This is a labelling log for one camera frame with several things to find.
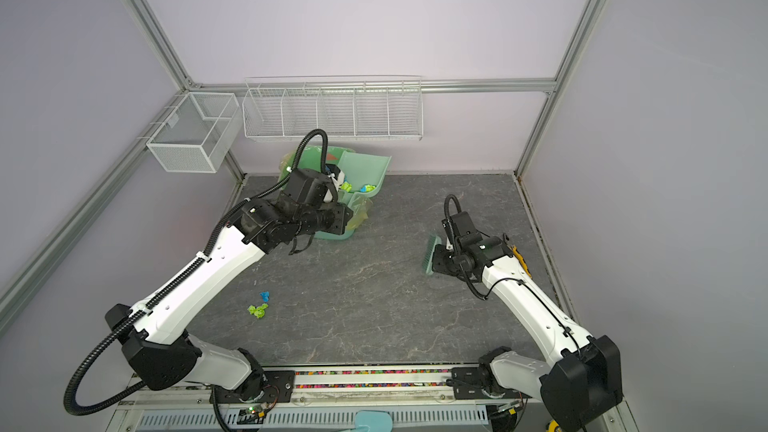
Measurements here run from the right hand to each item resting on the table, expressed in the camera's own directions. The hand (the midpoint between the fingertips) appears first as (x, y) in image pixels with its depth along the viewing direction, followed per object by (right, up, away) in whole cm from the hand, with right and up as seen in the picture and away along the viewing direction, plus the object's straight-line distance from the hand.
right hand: (439, 264), depth 81 cm
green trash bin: (-39, +31, +14) cm, 52 cm away
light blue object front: (-17, -35, -11) cm, 40 cm away
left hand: (-24, +13, -10) cm, 29 cm away
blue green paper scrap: (-19, +20, -7) cm, 29 cm away
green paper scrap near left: (-52, -15, +4) cm, 54 cm away
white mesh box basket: (-78, +40, +19) cm, 90 cm away
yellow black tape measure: (+23, -34, -13) cm, 44 cm away
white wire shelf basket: (-34, +51, +25) cm, 66 cm away
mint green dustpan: (-20, +25, -5) cm, 32 cm away
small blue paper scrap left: (-51, -12, +8) cm, 53 cm away
